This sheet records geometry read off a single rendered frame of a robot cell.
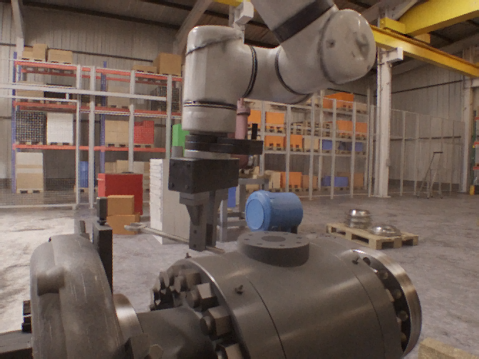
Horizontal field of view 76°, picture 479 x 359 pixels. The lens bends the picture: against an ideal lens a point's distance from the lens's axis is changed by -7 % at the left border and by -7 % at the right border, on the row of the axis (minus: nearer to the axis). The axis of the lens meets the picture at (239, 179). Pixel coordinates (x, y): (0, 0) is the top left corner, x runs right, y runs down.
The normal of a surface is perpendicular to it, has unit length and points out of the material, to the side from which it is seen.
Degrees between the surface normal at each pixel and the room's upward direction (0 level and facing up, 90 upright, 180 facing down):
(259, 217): 90
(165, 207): 90
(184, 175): 92
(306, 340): 59
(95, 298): 33
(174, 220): 90
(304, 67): 132
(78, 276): 24
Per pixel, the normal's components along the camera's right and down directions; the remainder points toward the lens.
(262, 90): 0.20, 0.77
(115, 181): 0.60, 0.05
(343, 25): 0.38, 0.15
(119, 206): 0.20, 0.06
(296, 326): 0.44, -0.58
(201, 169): 0.85, 0.12
